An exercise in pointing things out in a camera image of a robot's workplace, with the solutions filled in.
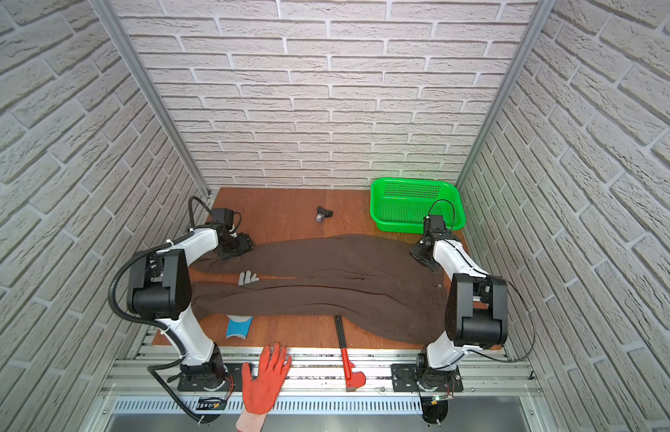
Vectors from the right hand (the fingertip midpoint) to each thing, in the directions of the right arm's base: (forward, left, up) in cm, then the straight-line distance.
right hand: (426, 256), depth 93 cm
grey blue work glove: (-19, +64, -5) cm, 67 cm away
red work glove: (-37, +54, -4) cm, 66 cm away
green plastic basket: (+24, +5, +2) cm, 24 cm away
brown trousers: (-8, +18, -3) cm, 20 cm away
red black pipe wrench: (-35, +29, -4) cm, 46 cm away
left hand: (+10, +65, -1) cm, 66 cm away
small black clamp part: (+25, +37, -3) cm, 45 cm away
